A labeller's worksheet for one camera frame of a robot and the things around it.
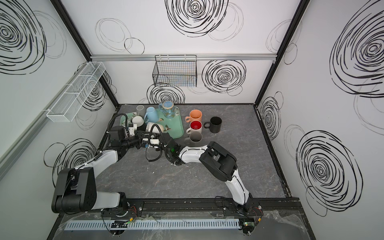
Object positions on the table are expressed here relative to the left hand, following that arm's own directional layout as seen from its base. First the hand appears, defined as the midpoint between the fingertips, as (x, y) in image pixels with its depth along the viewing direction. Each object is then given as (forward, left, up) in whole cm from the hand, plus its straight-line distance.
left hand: (153, 134), depth 85 cm
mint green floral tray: (+16, -7, -14) cm, 22 cm away
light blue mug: (+20, +7, -7) cm, 22 cm away
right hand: (+2, 0, -1) cm, 2 cm away
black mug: (+14, -36, -8) cm, 40 cm away
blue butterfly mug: (+25, -4, -6) cm, 26 cm away
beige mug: (+6, +4, +1) cm, 7 cm away
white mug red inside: (+15, -23, -11) cm, 30 cm away
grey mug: (+4, -24, -8) cm, 26 cm away
